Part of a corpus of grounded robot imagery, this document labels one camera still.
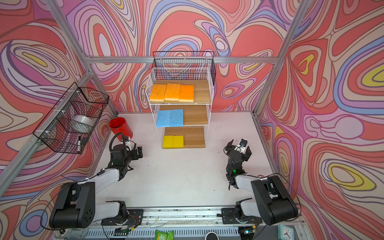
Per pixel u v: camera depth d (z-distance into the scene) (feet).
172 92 2.30
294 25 2.46
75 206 1.38
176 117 2.71
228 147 2.57
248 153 2.62
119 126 3.07
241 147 2.36
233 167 2.21
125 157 2.36
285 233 2.22
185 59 2.89
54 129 2.19
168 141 3.24
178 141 3.25
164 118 2.70
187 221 2.39
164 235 2.22
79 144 2.36
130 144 2.62
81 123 2.31
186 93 2.30
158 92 2.28
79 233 2.11
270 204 1.41
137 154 2.71
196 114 2.78
